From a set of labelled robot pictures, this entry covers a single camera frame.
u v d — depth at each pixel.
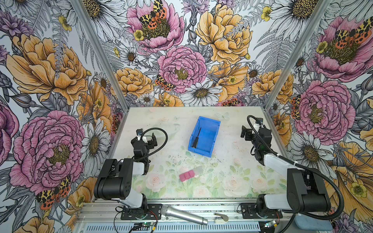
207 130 1.08
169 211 0.72
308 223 0.68
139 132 0.79
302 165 0.47
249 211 0.74
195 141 0.99
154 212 0.73
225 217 0.72
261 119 0.78
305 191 0.43
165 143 0.73
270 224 0.72
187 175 0.85
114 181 0.45
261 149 0.70
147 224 0.71
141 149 0.70
